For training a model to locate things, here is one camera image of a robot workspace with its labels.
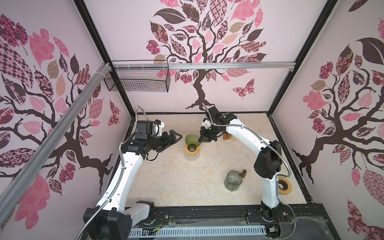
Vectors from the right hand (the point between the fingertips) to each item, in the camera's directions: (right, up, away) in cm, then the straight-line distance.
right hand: (198, 138), depth 84 cm
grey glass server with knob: (+19, -21, -8) cm, 29 cm away
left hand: (-11, -1, -10) cm, 15 cm away
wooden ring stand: (+49, -27, -1) cm, 56 cm away
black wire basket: (-39, +40, +11) cm, 57 cm away
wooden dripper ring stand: (-2, -9, +3) cm, 10 cm away
